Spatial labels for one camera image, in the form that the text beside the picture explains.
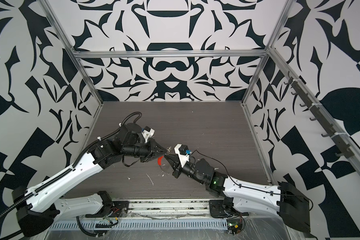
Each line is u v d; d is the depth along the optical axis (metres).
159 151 0.65
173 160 0.64
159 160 0.72
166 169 0.71
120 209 0.73
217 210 0.73
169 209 0.76
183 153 0.57
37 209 0.39
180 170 0.60
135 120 0.62
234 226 0.71
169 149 0.67
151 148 0.57
